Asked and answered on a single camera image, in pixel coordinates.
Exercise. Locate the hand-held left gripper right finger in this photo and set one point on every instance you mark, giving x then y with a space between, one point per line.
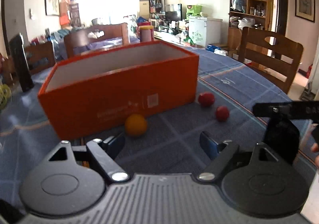
208 144

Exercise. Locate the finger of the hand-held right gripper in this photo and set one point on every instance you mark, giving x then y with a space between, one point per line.
286 110

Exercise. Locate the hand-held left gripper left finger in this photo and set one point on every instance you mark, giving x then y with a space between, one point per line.
117 143

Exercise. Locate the orange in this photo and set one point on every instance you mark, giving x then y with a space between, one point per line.
135 124

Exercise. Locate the red tomato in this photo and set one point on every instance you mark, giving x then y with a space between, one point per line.
222 113
206 99

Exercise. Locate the orange cardboard box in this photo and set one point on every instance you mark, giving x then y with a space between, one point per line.
104 94

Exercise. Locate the person's right hand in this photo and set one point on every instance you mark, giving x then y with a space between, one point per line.
317 148

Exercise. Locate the wooden chair with slatted back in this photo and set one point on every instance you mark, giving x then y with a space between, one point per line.
271 64

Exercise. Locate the blue flat box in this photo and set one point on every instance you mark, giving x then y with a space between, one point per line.
215 47

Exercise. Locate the wooden bookshelf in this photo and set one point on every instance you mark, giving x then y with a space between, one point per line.
269 2

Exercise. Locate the wooden chair with oval cutout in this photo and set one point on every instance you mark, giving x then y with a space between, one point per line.
82 39

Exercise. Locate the white chest freezer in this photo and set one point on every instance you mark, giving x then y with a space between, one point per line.
205 31

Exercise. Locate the red canister with yellow lid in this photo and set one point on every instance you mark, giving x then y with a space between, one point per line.
146 34

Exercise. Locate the green plastic item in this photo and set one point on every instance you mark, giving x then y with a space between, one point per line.
4 97

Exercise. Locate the black thermos bottle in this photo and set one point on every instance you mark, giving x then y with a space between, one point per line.
21 64

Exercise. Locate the green box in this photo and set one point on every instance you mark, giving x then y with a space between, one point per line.
194 10

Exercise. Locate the black television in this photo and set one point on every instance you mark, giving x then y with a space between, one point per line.
173 12

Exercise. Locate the beige standing air conditioner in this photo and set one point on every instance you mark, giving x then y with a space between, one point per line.
144 7

